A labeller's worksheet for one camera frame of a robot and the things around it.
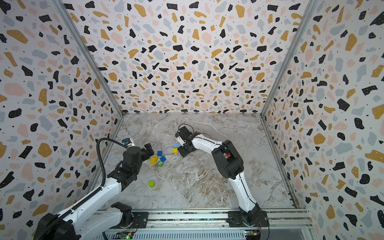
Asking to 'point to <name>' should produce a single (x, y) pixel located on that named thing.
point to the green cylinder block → (151, 184)
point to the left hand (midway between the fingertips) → (143, 145)
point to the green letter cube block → (160, 163)
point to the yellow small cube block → (175, 150)
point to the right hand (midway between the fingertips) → (181, 148)
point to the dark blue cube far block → (159, 153)
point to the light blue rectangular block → (176, 145)
